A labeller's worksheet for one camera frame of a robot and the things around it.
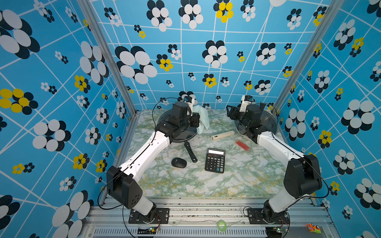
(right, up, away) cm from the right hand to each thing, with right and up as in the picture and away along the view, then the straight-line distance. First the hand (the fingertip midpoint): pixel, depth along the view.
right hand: (232, 106), depth 85 cm
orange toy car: (+33, -59, -16) cm, 70 cm away
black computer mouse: (-32, -35, +6) cm, 47 cm away
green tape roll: (-9, -60, -14) cm, 62 cm away
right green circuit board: (+15, -62, -16) cm, 66 cm away
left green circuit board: (-44, -62, -14) cm, 78 cm away
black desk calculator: (-9, -33, +6) cm, 35 cm away
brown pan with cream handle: (-4, -17, +8) cm, 20 cm away
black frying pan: (-26, -25, +6) cm, 37 cm away
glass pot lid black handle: (+33, -10, +24) cm, 42 cm away
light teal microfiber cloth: (-17, -8, -8) cm, 21 cm away
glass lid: (-28, -18, +22) cm, 40 cm away
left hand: (-18, -6, -9) cm, 21 cm away
